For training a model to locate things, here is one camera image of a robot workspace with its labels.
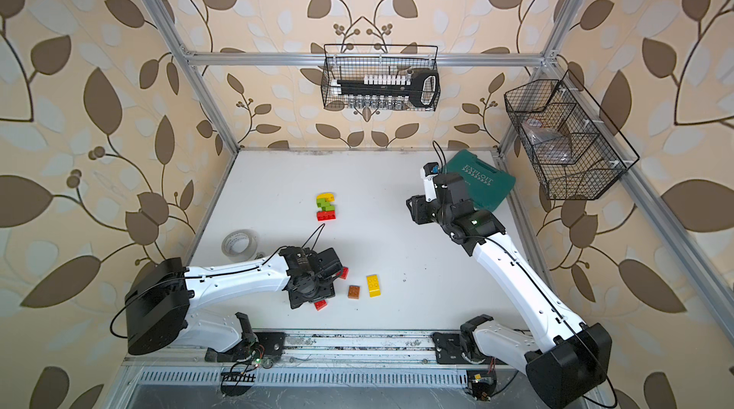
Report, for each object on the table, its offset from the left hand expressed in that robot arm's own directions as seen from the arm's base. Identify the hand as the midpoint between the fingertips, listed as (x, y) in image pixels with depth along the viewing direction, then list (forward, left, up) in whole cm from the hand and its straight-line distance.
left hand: (322, 295), depth 81 cm
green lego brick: (+32, +4, 0) cm, 32 cm away
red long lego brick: (+27, +3, -1) cm, 28 cm away
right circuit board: (-20, -43, -5) cm, 47 cm away
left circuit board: (-21, +18, -1) cm, 28 cm away
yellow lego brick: (+36, +2, -1) cm, 36 cm away
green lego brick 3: (+30, +2, 0) cm, 30 cm away
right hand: (+19, -26, +20) cm, 38 cm away
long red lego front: (-2, 0, -1) cm, 3 cm away
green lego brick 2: (+31, +4, 0) cm, 31 cm away
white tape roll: (+17, +30, -2) cm, 34 cm away
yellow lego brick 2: (+3, -15, -2) cm, 15 cm away
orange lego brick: (+1, -9, -1) cm, 9 cm away
